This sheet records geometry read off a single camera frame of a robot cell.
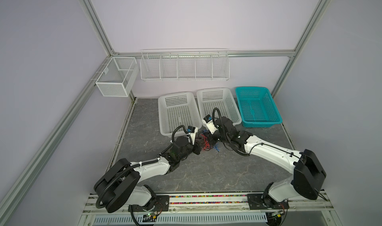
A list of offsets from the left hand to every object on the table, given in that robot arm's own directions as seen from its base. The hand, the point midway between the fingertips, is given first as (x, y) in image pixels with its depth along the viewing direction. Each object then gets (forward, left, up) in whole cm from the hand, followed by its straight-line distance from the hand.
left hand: (204, 140), depth 82 cm
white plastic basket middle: (+43, -19, -12) cm, 49 cm away
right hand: (+3, 0, +3) cm, 4 cm away
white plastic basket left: (+34, +16, -12) cm, 40 cm away
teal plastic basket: (+33, -46, -14) cm, 58 cm away
